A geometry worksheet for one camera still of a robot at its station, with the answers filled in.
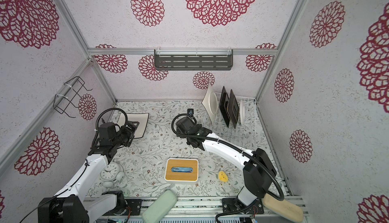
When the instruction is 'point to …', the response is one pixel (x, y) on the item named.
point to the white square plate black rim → (210, 102)
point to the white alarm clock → (112, 174)
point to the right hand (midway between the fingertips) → (185, 125)
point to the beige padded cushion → (283, 208)
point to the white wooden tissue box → (181, 170)
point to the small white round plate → (242, 112)
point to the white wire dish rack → (245, 133)
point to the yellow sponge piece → (223, 177)
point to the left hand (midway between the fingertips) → (137, 130)
